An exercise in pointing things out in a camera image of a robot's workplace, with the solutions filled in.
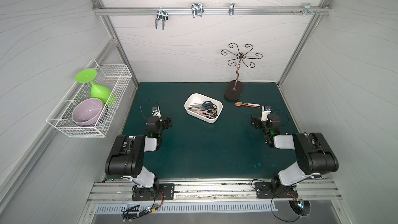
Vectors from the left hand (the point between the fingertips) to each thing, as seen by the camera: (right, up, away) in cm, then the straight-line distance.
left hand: (161, 116), depth 94 cm
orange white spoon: (+53, +7, +14) cm, 55 cm away
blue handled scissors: (+29, +6, +10) cm, 31 cm away
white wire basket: (-20, +22, -14) cm, 33 cm away
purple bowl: (-22, +5, -32) cm, 39 cm away
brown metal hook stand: (+50, +18, +20) cm, 56 cm away
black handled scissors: (+31, +1, +4) cm, 31 cm away
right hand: (+63, +1, +1) cm, 63 cm away
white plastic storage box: (+20, +11, +13) cm, 26 cm away
